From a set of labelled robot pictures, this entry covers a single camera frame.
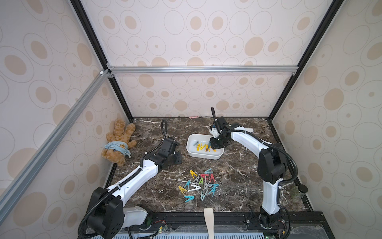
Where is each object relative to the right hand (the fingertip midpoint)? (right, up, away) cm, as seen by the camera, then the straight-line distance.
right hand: (217, 145), depth 94 cm
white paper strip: (+27, +10, +18) cm, 34 cm away
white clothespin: (-13, -23, -9) cm, 28 cm away
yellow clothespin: (-1, -4, +6) cm, 7 cm away
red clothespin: (-4, -18, -6) cm, 20 cm away
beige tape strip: (-8, -35, -20) cm, 41 cm away
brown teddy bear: (-62, -2, -4) cm, 62 cm away
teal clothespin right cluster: (-4, -23, -11) cm, 26 cm away
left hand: (-21, -5, -11) cm, 24 cm away
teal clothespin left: (-19, -21, -9) cm, 29 cm away
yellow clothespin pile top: (-16, -16, -4) cm, 23 cm away
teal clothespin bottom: (-17, -28, -13) cm, 35 cm away
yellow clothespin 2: (-22, -24, -11) cm, 34 cm away
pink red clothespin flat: (-9, -17, -5) cm, 20 cm away
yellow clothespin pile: (-7, -1, +6) cm, 10 cm away
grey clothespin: (-13, +1, +10) cm, 16 cm away
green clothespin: (-11, -20, -7) cm, 24 cm away
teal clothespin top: (-6, -15, -3) cm, 17 cm away
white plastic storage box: (-12, -1, +8) cm, 14 cm away
